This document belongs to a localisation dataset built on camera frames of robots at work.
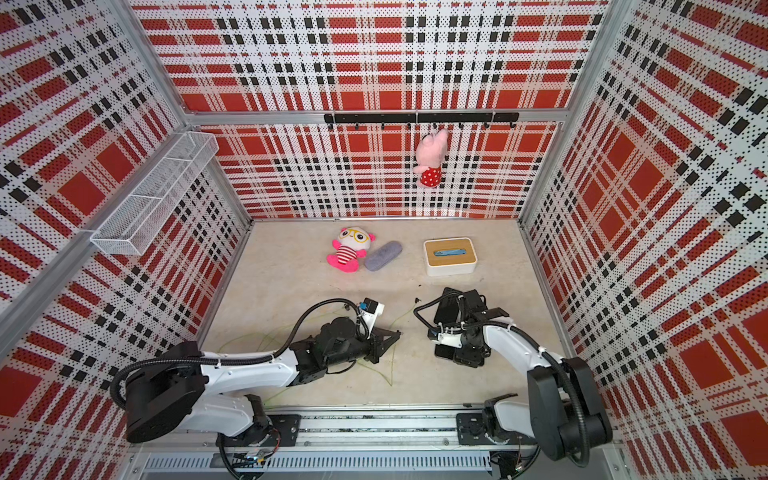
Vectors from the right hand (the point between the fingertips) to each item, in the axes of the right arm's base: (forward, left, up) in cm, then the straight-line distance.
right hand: (469, 342), depth 87 cm
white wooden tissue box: (+32, +2, +1) cm, 32 cm away
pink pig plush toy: (+48, +11, +31) cm, 59 cm away
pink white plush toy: (+34, +38, +5) cm, 51 cm away
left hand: (-2, +20, +11) cm, 22 cm away
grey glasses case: (+33, +25, +1) cm, 42 cm away
